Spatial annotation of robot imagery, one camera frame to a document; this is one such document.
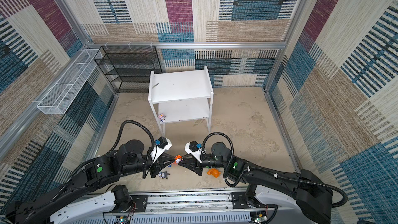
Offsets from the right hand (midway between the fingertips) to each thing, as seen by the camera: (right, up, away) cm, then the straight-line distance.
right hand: (181, 163), depth 68 cm
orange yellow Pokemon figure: (+15, -9, +12) cm, 21 cm away
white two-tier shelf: (-1, +29, +6) cm, 30 cm away
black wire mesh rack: (-42, +50, +40) cm, 77 cm away
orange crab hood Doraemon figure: (-1, +3, -3) cm, 4 cm away
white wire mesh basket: (-55, +27, +2) cm, 62 cm away
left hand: (-3, +4, -4) cm, 6 cm away
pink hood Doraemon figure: (-12, +19, +13) cm, 26 cm away
